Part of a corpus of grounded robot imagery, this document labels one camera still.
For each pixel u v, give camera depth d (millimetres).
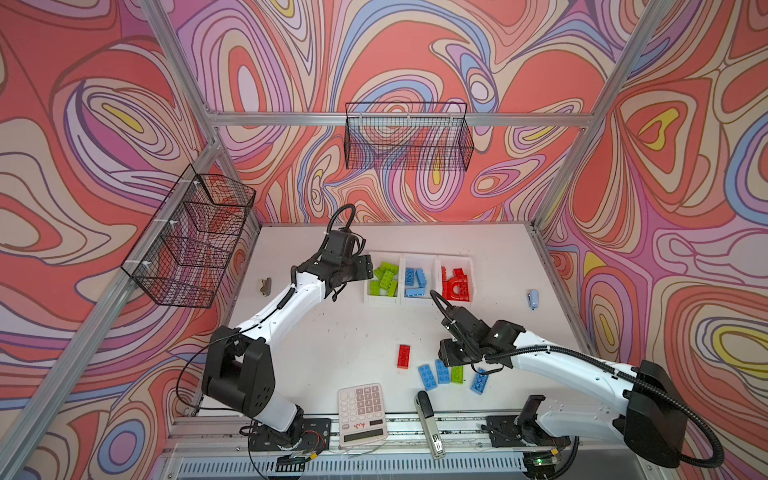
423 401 746
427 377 819
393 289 967
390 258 1042
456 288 995
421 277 1015
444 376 819
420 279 1013
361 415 750
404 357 857
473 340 609
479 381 816
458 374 833
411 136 965
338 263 650
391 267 1017
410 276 1011
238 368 431
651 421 392
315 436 720
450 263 1013
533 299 959
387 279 991
